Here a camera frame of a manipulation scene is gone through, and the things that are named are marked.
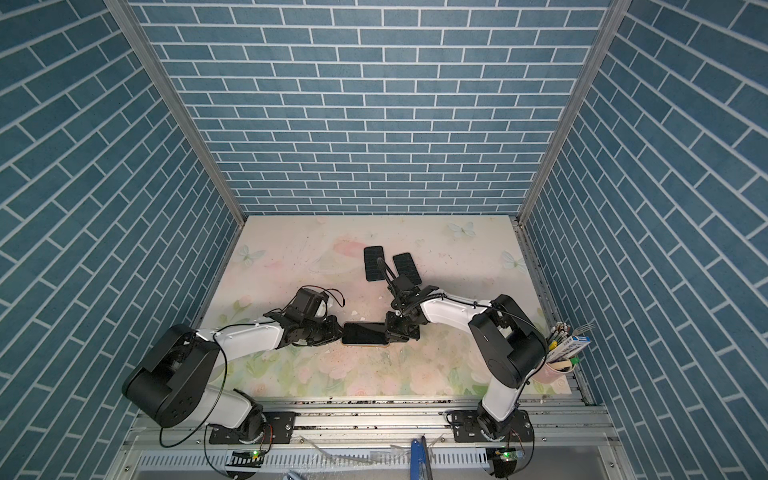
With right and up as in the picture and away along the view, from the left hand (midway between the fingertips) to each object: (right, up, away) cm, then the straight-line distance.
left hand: (347, 334), depth 89 cm
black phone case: (+5, +23, +20) cm, 31 cm away
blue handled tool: (+20, -22, -20) cm, 36 cm away
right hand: (+10, 0, -1) cm, 11 cm away
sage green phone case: (+18, +19, +23) cm, 35 cm away
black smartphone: (+6, +1, -3) cm, 7 cm away
